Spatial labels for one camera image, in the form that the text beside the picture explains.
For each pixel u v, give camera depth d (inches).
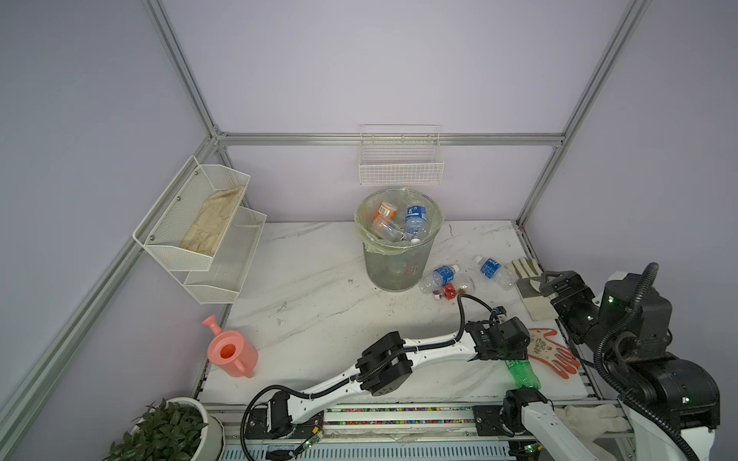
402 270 35.4
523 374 30.6
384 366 22.9
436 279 39.8
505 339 26.5
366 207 35.5
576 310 19.0
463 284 36.9
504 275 40.2
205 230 30.3
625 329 14.6
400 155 37.2
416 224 32.4
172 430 22.7
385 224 33.6
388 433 28.8
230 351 29.5
